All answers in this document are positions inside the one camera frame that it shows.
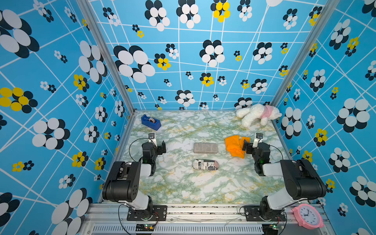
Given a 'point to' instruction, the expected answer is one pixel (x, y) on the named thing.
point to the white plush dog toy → (262, 112)
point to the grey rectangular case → (206, 148)
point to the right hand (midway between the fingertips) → (255, 140)
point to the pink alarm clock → (308, 217)
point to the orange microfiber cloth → (234, 145)
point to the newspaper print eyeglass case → (205, 164)
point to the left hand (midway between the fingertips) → (157, 140)
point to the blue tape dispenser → (151, 122)
